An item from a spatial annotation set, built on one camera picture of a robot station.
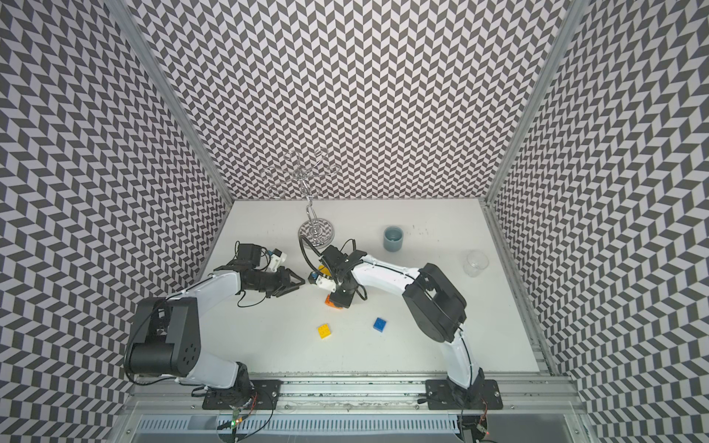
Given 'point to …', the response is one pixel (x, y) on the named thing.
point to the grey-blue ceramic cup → (392, 238)
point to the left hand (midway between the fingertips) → (300, 285)
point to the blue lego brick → (379, 324)
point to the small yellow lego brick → (324, 331)
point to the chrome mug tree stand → (314, 233)
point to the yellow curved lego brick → (324, 269)
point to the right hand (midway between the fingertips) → (344, 299)
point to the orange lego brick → (328, 302)
